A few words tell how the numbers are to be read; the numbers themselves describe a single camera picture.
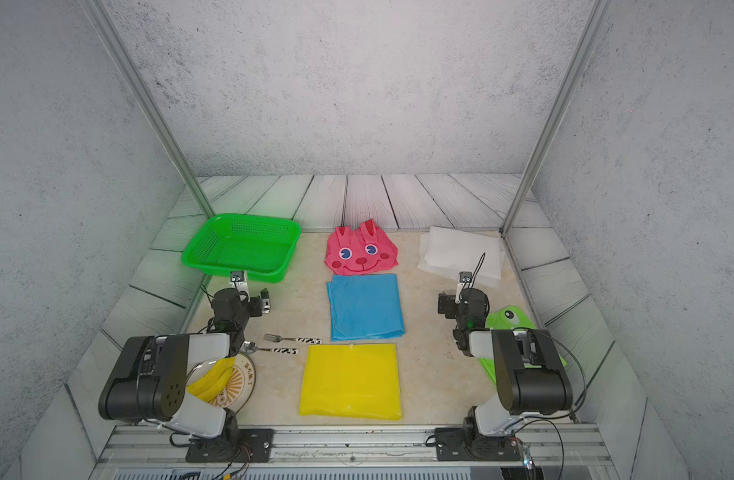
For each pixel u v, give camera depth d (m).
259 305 0.86
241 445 0.72
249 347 0.87
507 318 0.94
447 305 0.87
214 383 0.78
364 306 0.96
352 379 0.83
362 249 1.14
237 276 0.82
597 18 0.71
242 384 0.83
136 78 0.80
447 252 1.11
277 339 0.91
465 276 0.83
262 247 1.15
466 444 0.72
